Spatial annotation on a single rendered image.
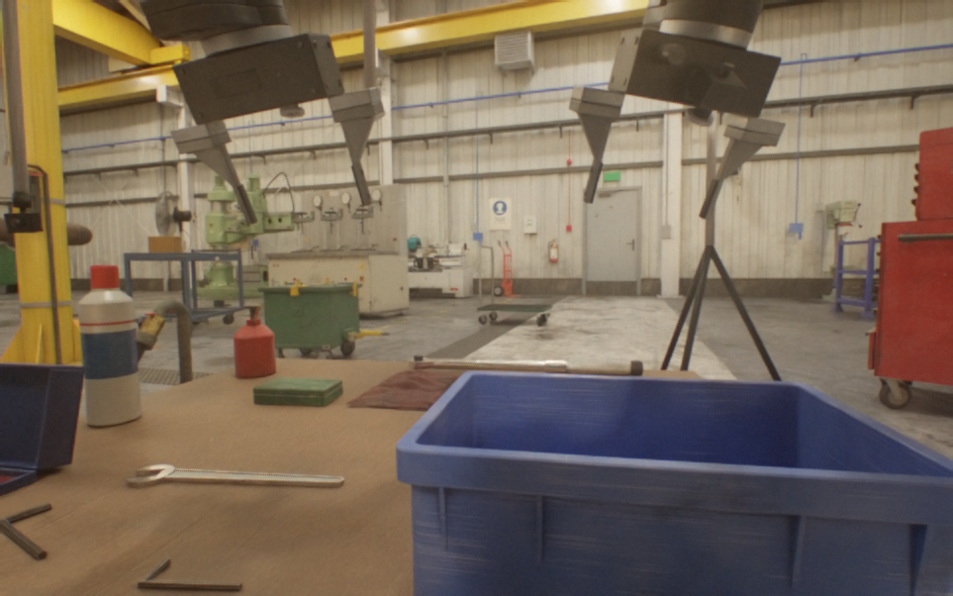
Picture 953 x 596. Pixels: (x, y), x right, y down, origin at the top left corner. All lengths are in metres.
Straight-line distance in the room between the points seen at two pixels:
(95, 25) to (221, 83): 14.76
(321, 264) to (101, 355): 5.70
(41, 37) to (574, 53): 8.81
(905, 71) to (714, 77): 11.13
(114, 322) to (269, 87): 0.47
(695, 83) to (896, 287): 2.42
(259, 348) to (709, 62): 0.89
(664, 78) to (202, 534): 0.55
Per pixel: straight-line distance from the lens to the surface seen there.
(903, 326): 2.83
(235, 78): 0.49
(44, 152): 4.38
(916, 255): 2.81
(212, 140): 0.53
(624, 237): 10.09
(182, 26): 0.43
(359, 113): 0.46
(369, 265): 5.93
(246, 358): 1.05
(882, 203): 11.05
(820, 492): 0.30
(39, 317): 4.32
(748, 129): 0.53
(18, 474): 0.72
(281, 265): 7.01
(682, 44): 0.47
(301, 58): 0.46
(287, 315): 3.45
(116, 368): 0.84
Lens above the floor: 0.70
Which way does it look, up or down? 4 degrees down
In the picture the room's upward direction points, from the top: 1 degrees counter-clockwise
